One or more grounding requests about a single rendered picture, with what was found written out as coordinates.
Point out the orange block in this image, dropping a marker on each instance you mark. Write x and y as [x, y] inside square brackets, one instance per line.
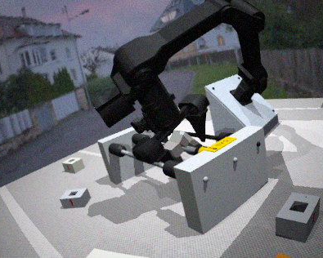
[282, 256]

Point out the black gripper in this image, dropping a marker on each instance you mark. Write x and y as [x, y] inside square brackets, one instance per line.
[166, 117]

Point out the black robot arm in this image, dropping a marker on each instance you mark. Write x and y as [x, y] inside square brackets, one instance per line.
[138, 64]

